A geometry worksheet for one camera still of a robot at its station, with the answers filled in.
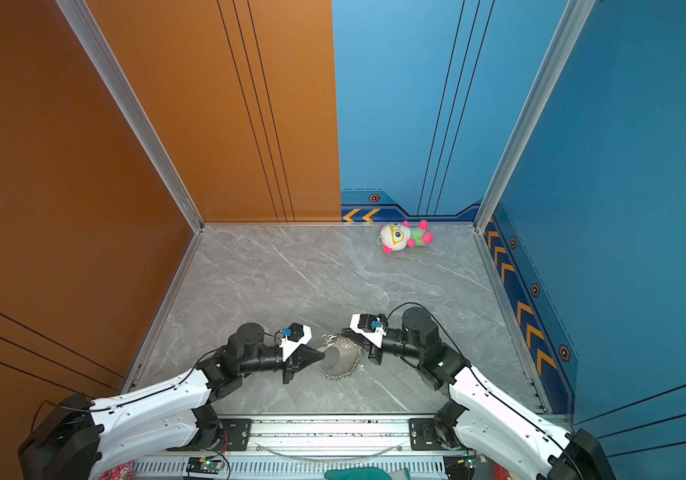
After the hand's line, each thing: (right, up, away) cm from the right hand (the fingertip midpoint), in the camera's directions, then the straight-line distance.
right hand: (343, 332), depth 70 cm
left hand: (-5, -6, +3) cm, 9 cm away
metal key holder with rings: (-1, -7, +3) cm, 7 cm away
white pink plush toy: (+19, +25, +38) cm, 49 cm away
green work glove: (+6, -32, -2) cm, 32 cm away
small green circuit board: (-33, -32, 0) cm, 46 cm away
